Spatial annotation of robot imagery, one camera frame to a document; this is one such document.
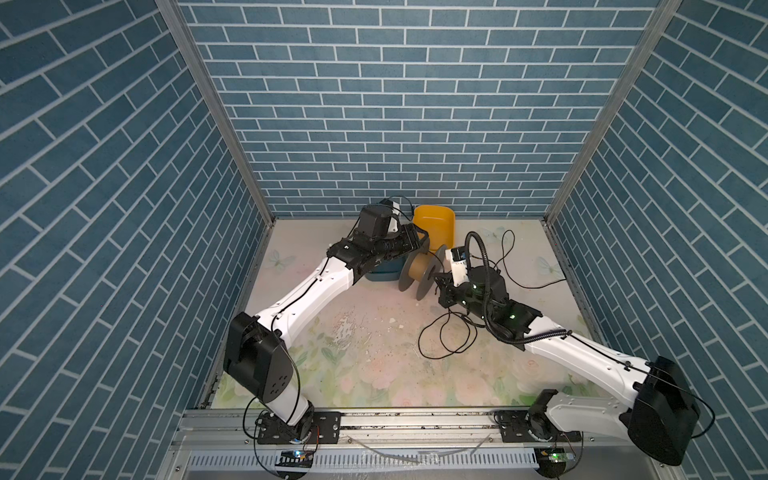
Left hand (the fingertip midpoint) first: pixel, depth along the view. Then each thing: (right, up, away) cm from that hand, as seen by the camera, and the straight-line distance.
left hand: (424, 237), depth 77 cm
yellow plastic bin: (+9, +7, +39) cm, 41 cm away
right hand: (+2, -9, +1) cm, 9 cm away
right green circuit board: (+30, -55, -5) cm, 63 cm away
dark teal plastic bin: (-11, -11, +26) cm, 30 cm away
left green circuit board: (-32, -54, -5) cm, 63 cm away
